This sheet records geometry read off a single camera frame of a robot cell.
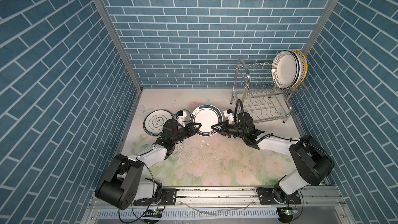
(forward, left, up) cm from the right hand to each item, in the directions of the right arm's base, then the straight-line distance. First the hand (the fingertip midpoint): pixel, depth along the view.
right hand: (213, 128), depth 81 cm
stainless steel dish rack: (+33, -32, -10) cm, 47 cm away
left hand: (+1, +5, -1) cm, 5 cm away
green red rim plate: (+7, +3, +1) cm, 8 cm away
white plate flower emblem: (+9, +39, -13) cm, 42 cm away
